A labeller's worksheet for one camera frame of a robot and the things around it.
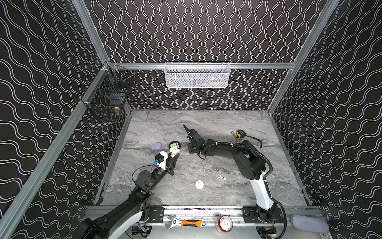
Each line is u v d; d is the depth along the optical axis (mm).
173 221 721
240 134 1032
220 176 858
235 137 1055
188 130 877
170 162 703
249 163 548
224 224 627
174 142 1004
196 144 781
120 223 521
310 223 701
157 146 1000
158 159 617
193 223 717
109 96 922
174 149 733
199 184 837
